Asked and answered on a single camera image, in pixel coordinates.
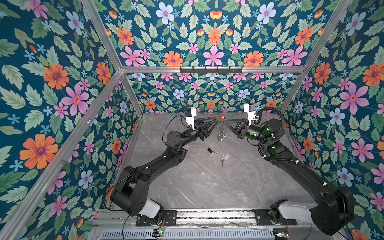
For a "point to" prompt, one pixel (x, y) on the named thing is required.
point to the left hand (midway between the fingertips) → (218, 119)
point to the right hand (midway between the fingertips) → (225, 122)
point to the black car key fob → (209, 149)
